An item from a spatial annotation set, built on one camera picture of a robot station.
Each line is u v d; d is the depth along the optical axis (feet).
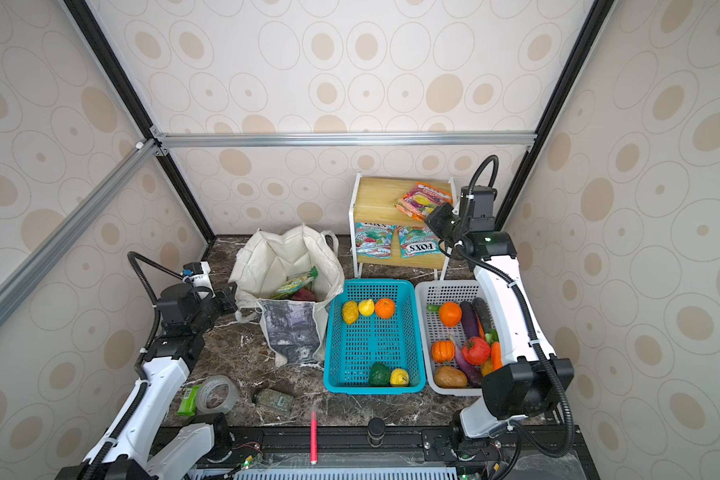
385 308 3.07
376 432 2.21
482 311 3.03
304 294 3.05
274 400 2.55
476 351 2.67
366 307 3.10
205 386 2.61
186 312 1.92
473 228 1.82
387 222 2.67
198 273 2.22
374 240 3.08
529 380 1.33
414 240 3.10
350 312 3.05
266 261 2.88
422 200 2.58
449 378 2.61
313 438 2.43
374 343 3.00
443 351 2.73
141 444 1.40
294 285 3.01
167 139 2.94
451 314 2.98
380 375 2.61
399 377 2.61
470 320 3.03
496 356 2.62
